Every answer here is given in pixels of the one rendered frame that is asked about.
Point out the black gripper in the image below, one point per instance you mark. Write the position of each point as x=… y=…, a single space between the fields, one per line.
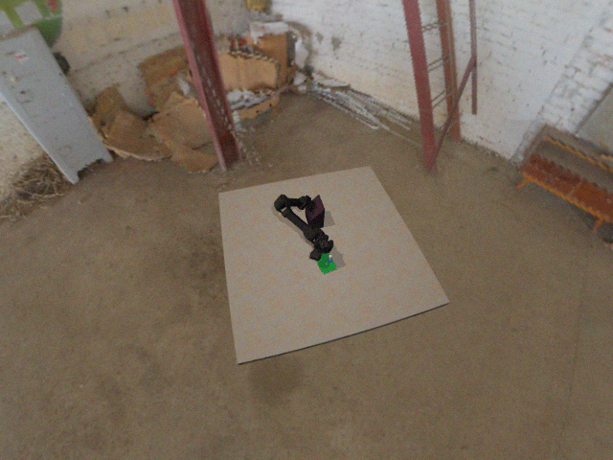
x=317 y=253

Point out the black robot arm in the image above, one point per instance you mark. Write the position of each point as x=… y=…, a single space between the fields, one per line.
x=310 y=232

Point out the green circuit board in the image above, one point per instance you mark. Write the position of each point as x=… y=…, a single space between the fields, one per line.
x=326 y=263

